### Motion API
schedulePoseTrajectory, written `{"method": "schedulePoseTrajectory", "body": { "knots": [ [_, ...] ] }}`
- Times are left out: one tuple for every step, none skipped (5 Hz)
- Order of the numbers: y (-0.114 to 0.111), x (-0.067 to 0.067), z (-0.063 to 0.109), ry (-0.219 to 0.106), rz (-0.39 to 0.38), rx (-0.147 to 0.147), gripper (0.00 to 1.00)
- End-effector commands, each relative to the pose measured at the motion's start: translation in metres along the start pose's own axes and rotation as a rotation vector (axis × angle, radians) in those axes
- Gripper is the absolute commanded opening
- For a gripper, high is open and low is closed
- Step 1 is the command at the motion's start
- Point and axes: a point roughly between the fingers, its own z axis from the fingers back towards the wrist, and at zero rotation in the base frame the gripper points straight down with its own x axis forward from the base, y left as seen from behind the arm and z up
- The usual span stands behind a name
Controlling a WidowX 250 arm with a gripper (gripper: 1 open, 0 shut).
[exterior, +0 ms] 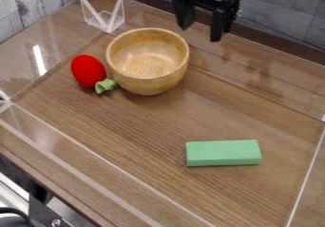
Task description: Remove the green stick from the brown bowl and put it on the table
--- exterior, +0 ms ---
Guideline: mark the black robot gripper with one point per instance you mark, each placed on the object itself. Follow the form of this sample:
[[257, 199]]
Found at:
[[222, 19]]

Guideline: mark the light wooden bowl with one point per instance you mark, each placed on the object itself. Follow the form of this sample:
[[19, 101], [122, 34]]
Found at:
[[147, 60]]

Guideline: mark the red felt strawberry toy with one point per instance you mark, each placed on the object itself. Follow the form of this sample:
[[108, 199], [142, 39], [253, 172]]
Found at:
[[89, 74]]

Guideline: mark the green rectangular block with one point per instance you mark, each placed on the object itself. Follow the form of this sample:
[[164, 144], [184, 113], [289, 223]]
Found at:
[[218, 153]]

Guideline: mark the clear acrylic corner bracket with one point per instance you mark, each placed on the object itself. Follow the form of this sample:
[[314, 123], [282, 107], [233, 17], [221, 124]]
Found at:
[[107, 21]]

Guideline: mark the clear acrylic tray enclosure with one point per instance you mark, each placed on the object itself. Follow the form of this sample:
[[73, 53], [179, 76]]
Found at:
[[108, 151]]

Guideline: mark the black metal mount bracket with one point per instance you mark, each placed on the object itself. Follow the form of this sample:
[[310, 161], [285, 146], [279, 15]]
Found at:
[[41, 216]]

